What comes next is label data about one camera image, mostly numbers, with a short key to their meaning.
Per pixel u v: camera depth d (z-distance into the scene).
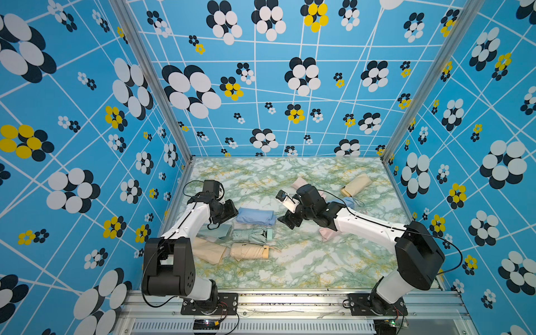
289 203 0.73
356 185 1.07
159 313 0.72
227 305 0.72
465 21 0.71
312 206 0.65
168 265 0.43
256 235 0.86
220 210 0.75
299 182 1.06
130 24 0.72
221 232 0.86
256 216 0.92
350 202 0.96
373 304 0.65
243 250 0.83
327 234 0.88
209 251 0.83
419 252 0.46
